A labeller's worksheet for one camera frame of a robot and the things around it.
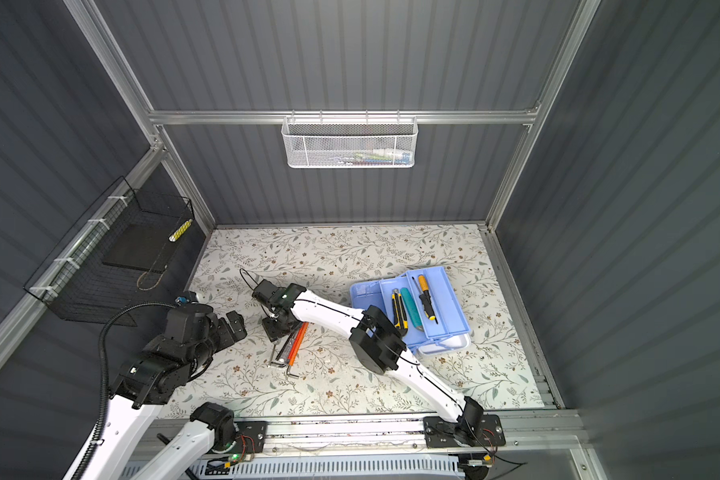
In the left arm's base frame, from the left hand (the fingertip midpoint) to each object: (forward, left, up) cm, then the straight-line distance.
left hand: (227, 325), depth 72 cm
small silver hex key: (-5, -11, -20) cm, 23 cm away
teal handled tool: (+8, -47, -11) cm, 49 cm away
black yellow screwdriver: (+10, -52, -8) cm, 54 cm away
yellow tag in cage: (+26, +17, +8) cm, 32 cm away
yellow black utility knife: (+8, -44, -11) cm, 46 cm away
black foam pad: (+20, +24, +7) cm, 32 cm away
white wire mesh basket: (+81, -32, +3) cm, 87 cm away
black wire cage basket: (+5, +30, +12) cm, 33 cm away
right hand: (+6, -7, -20) cm, 22 cm away
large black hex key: (-2, -8, -21) cm, 22 cm away
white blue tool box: (-1, -57, -8) cm, 58 cm away
